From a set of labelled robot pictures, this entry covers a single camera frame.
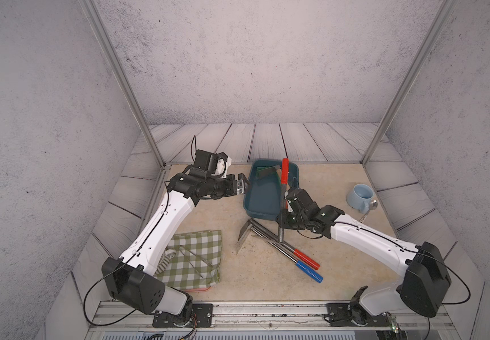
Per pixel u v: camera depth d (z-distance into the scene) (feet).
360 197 3.24
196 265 2.78
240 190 2.16
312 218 1.99
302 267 2.71
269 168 3.70
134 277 1.27
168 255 2.69
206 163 1.84
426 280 1.34
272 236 2.94
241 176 2.20
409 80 2.85
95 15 2.33
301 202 2.01
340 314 2.39
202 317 2.39
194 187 1.67
